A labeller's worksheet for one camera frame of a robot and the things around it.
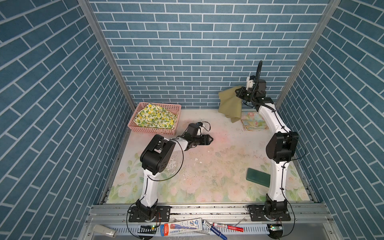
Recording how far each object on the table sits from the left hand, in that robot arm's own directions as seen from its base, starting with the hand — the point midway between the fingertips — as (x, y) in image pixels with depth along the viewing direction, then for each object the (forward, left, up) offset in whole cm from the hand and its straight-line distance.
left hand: (209, 139), depth 99 cm
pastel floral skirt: (+16, -34, -1) cm, 38 cm away
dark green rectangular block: (-25, -28, -4) cm, 37 cm away
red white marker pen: (-49, -7, -2) cm, 49 cm away
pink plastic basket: (+28, +25, +1) cm, 38 cm away
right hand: (+22, -16, +26) cm, 37 cm away
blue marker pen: (-51, -2, -2) cm, 52 cm away
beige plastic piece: (-48, +51, -1) cm, 70 cm away
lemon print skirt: (+21, +40, 0) cm, 45 cm away
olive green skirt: (+16, -13, +18) cm, 27 cm away
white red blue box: (-48, +17, -2) cm, 51 cm away
